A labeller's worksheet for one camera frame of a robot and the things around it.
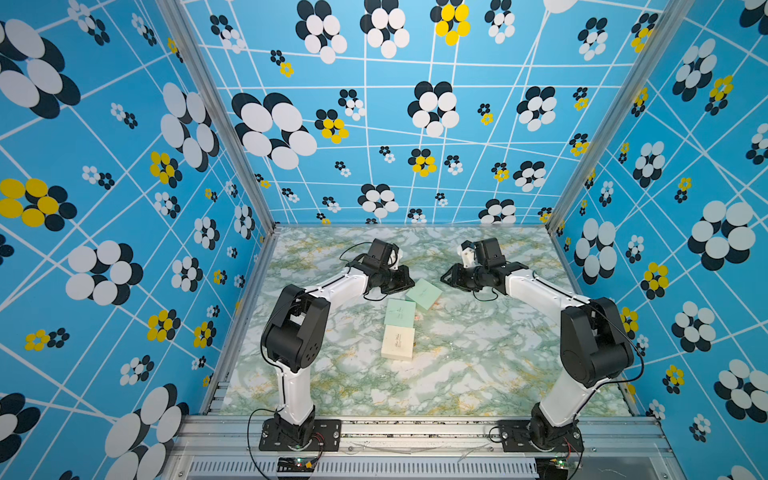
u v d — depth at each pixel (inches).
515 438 28.6
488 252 29.1
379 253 29.7
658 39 28.4
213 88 32.4
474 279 31.1
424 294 38.1
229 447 29.6
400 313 36.5
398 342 34.1
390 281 31.8
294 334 19.8
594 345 18.6
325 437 29.1
